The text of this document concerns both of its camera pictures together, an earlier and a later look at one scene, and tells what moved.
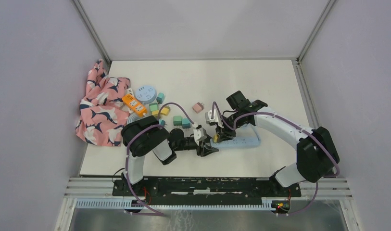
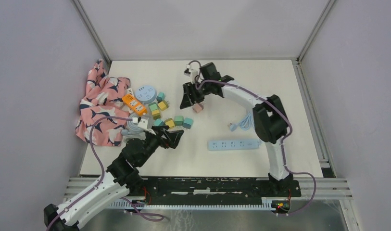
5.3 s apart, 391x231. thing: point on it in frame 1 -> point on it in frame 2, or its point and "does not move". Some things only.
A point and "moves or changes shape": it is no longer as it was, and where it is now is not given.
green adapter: x=153 y=106 does not move
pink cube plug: x=197 y=107 does not move
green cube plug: x=177 y=120 does not move
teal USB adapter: x=160 y=97 does not move
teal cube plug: x=185 y=123 does not move
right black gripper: x=224 y=133 -> x=189 y=88
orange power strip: x=133 y=105 does not move
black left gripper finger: x=208 y=150 -> x=174 y=137
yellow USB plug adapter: x=165 y=110 moves or changes shape
